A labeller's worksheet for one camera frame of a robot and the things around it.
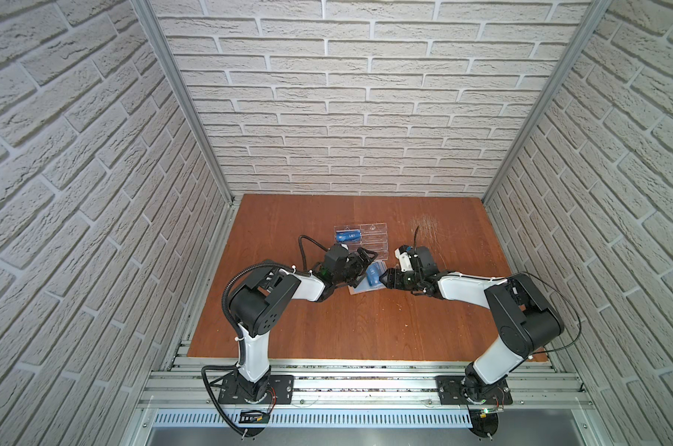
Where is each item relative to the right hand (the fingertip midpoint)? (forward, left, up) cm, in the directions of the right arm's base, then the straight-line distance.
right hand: (391, 278), depth 94 cm
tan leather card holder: (-2, +10, 0) cm, 10 cm away
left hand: (+3, +4, +8) cm, 9 cm away
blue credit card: (+3, +5, +1) cm, 6 cm away
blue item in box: (+15, +14, +7) cm, 21 cm away
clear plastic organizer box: (+16, +4, +3) cm, 17 cm away
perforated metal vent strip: (-37, +47, -1) cm, 60 cm away
